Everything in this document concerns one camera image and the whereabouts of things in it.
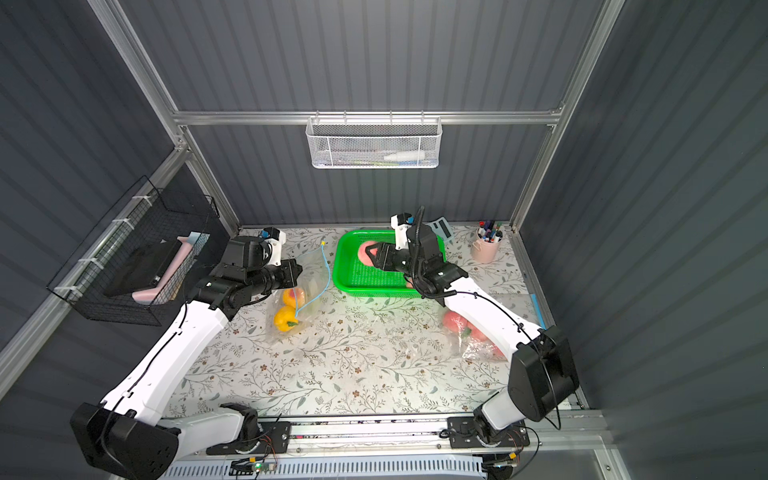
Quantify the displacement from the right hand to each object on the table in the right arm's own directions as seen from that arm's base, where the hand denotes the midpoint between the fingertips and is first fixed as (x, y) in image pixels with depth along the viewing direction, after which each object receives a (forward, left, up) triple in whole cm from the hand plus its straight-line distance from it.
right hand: (371, 252), depth 77 cm
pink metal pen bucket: (+18, -37, -21) cm, 46 cm away
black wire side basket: (+5, +59, +8) cm, 60 cm away
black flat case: (-9, +53, +4) cm, 54 cm away
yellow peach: (-9, +26, -20) cm, 34 cm away
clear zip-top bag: (+1, +18, -15) cm, 23 cm away
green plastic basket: (+10, +8, -28) cm, 31 cm away
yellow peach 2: (-2, +25, -19) cm, 32 cm away
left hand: (-5, +17, -1) cm, 17 cm away
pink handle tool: (-16, +48, +4) cm, 51 cm away
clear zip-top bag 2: (-15, -28, -22) cm, 38 cm away
